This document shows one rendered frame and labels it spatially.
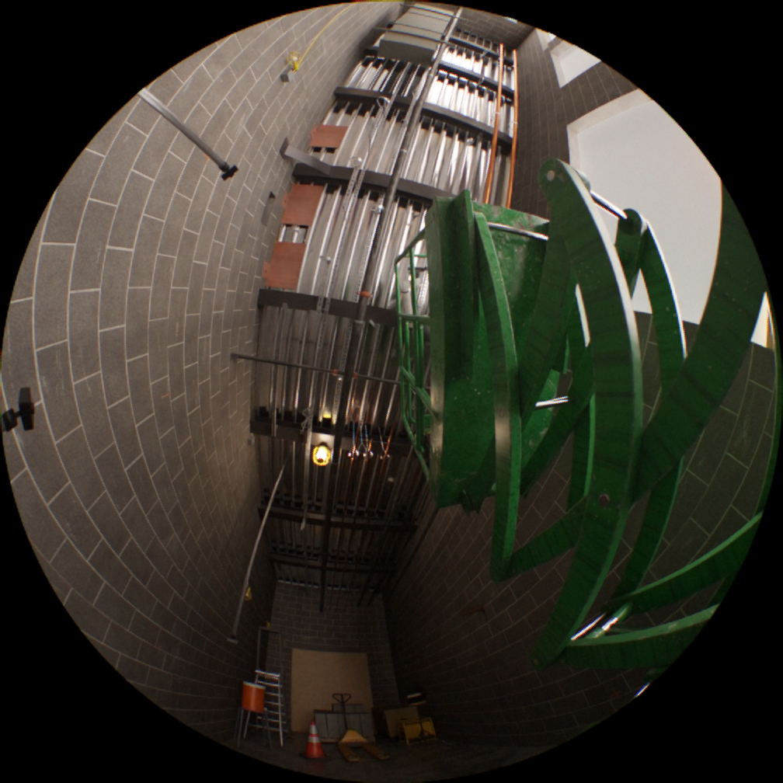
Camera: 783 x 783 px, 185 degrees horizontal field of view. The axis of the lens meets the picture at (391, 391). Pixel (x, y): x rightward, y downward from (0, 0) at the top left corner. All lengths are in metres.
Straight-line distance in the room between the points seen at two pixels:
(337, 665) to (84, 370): 7.07
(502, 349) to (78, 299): 1.75
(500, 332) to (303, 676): 7.31
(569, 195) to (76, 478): 2.02
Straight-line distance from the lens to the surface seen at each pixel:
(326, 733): 6.00
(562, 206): 0.63
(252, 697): 4.55
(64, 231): 1.40
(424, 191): 3.52
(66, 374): 1.43
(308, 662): 7.26
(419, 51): 5.10
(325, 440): 3.52
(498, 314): 0.81
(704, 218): 2.51
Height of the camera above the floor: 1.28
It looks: 69 degrees up
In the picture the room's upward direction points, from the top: 22 degrees counter-clockwise
